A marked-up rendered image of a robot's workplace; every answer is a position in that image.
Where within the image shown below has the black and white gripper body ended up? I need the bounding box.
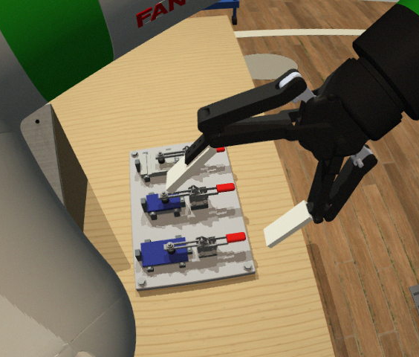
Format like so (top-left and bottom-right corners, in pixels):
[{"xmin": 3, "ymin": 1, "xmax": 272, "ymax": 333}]
[{"xmin": 295, "ymin": 58, "xmax": 403, "ymax": 161}]

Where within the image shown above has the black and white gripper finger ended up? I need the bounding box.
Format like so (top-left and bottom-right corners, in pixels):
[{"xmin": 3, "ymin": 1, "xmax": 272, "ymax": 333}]
[
  {"xmin": 264, "ymin": 138, "xmax": 377, "ymax": 248},
  {"xmin": 166, "ymin": 68, "xmax": 334, "ymax": 193}
]

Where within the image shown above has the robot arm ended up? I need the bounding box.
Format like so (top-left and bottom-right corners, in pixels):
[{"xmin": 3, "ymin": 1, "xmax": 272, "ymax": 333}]
[{"xmin": 0, "ymin": 0, "xmax": 419, "ymax": 357}]

